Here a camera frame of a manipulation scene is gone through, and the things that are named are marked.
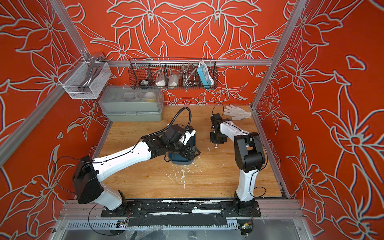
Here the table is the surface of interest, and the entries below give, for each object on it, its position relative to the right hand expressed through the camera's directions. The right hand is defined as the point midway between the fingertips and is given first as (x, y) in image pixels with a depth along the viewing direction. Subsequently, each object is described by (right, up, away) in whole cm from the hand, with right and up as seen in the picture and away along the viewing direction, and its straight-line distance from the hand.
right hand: (213, 140), depth 96 cm
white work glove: (+23, +19, +17) cm, 34 cm away
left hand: (-13, -1, -21) cm, 25 cm away
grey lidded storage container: (-58, +26, +8) cm, 64 cm away
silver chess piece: (+2, -3, -2) cm, 4 cm away
